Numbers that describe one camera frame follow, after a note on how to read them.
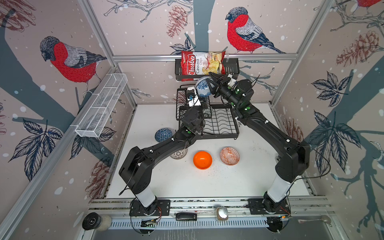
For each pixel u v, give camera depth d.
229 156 0.91
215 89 0.65
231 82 0.66
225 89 0.63
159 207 0.73
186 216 0.67
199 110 0.66
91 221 0.61
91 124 0.70
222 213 0.66
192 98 0.59
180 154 0.92
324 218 0.70
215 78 0.64
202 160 0.87
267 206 0.66
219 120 1.08
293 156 0.44
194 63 0.88
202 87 0.76
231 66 0.95
